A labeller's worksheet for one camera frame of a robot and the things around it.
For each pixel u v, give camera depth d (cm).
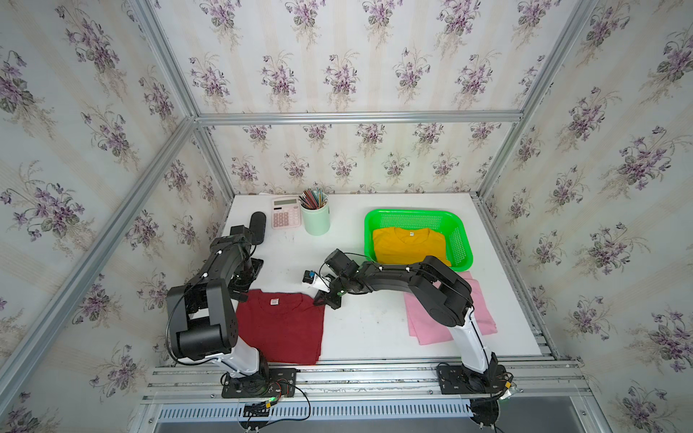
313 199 101
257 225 107
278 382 73
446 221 101
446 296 52
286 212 111
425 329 81
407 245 102
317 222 103
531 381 76
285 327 81
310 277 79
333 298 80
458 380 73
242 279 76
